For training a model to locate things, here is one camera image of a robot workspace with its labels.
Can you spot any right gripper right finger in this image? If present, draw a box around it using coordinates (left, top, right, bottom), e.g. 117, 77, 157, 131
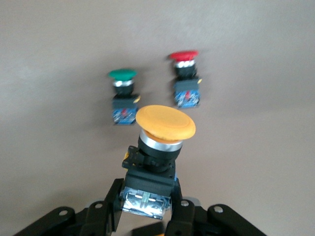
164, 178, 268, 236

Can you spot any red mushroom push button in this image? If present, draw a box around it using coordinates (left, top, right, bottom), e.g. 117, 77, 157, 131
168, 50, 203, 109

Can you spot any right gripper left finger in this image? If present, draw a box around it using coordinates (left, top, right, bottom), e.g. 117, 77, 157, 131
13, 177, 126, 236

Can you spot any green mushroom push button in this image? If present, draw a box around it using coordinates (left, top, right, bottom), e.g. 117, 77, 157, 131
107, 68, 142, 126

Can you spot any yellow mushroom push button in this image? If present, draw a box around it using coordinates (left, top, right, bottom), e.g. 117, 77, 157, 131
120, 105, 197, 220

